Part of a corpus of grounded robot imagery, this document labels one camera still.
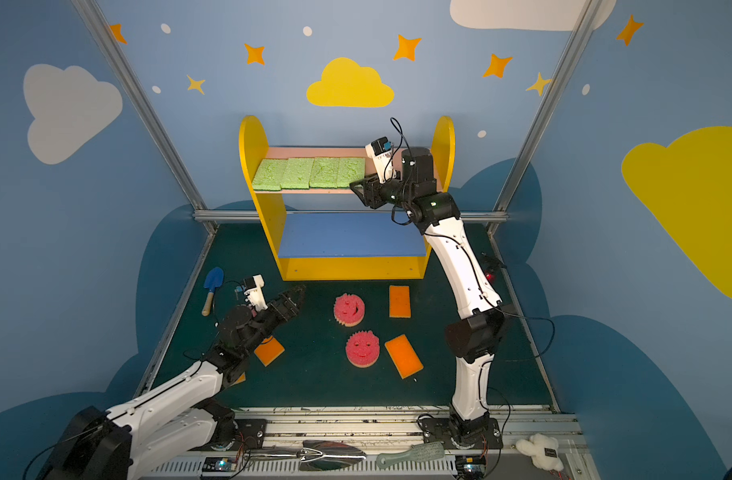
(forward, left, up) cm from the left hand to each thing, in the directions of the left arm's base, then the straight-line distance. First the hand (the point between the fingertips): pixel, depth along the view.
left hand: (297, 289), depth 80 cm
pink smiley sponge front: (-10, -18, -16) cm, 26 cm away
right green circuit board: (-37, -45, -20) cm, 62 cm away
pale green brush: (-35, -32, -18) cm, 50 cm away
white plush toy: (-34, -62, -16) cm, 72 cm away
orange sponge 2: (-11, -30, -18) cm, 37 cm away
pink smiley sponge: (+4, -13, -17) cm, 22 cm away
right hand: (+18, -17, +23) cm, 34 cm away
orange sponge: (+9, -30, -20) cm, 37 cm away
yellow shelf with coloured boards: (+28, -4, -7) cm, 29 cm away
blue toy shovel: (+16, +36, -19) cm, 44 cm away
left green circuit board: (-37, +16, -21) cm, 46 cm away
